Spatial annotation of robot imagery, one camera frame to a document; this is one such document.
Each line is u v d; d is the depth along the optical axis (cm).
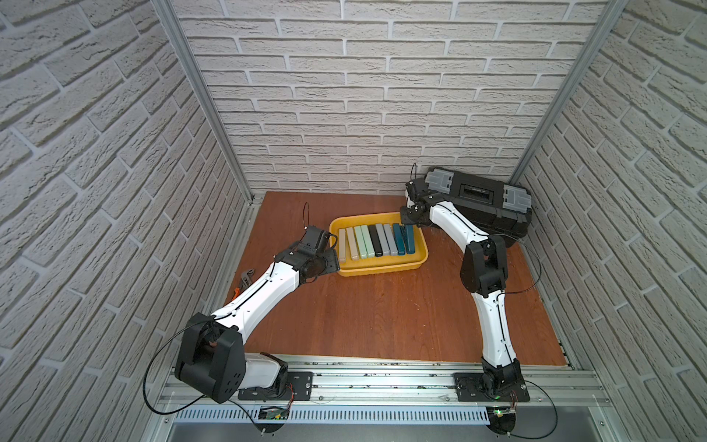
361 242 100
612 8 68
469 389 73
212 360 41
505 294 63
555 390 75
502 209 94
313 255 63
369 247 100
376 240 101
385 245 100
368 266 97
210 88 87
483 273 60
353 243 100
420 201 78
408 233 100
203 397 44
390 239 102
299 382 76
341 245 100
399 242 103
